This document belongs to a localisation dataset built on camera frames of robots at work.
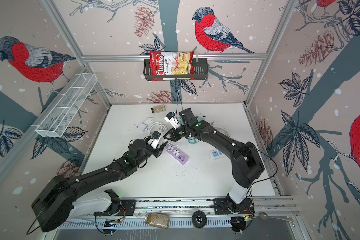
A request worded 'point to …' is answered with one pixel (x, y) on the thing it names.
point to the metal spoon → (264, 216)
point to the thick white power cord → (156, 123)
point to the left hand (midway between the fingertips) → (162, 138)
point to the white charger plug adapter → (142, 127)
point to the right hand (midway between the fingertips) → (164, 138)
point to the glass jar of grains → (157, 220)
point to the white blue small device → (216, 154)
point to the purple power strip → (176, 154)
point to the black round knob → (199, 219)
